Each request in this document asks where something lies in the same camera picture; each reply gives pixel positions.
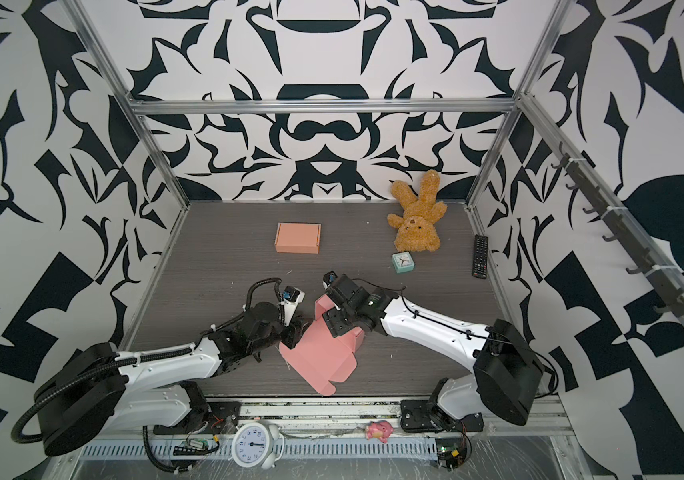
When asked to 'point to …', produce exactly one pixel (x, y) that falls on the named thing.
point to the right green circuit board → (450, 452)
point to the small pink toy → (381, 429)
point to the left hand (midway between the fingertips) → (309, 312)
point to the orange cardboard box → (298, 238)
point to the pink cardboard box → (320, 358)
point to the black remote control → (480, 256)
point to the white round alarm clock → (256, 444)
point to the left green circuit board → (196, 447)
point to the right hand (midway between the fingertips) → (337, 314)
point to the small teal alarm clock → (403, 262)
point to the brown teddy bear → (416, 229)
